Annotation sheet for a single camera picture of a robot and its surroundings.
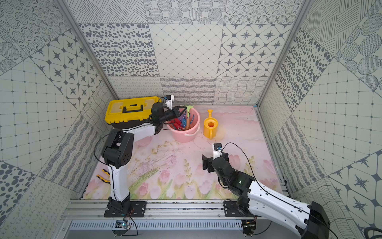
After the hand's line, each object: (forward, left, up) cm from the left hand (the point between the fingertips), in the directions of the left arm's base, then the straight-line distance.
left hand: (185, 105), depth 90 cm
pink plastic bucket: (-17, -2, -9) cm, 19 cm away
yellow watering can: (-7, -16, -12) cm, 21 cm away
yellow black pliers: (-35, +45, -22) cm, 61 cm away
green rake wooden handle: (-6, -1, -9) cm, 11 cm away
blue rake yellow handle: (-2, -4, -12) cm, 12 cm away
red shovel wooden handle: (-7, +6, -12) cm, 15 cm away
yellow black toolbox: (-2, +41, -5) cm, 41 cm away
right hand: (-29, -15, -10) cm, 34 cm away
